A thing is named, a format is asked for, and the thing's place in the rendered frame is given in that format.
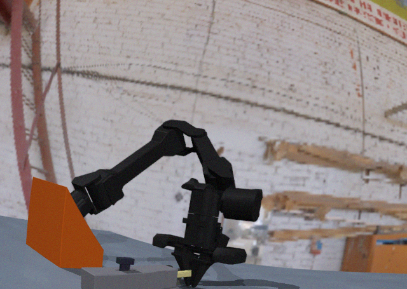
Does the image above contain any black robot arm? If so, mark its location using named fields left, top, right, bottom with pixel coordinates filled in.
left=71, top=119, right=263, bottom=222

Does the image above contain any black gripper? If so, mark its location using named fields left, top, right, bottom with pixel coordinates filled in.
left=153, top=213, right=247, bottom=288

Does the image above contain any grey cylinder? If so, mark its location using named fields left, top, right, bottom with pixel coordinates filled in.
left=177, top=270, right=191, bottom=278

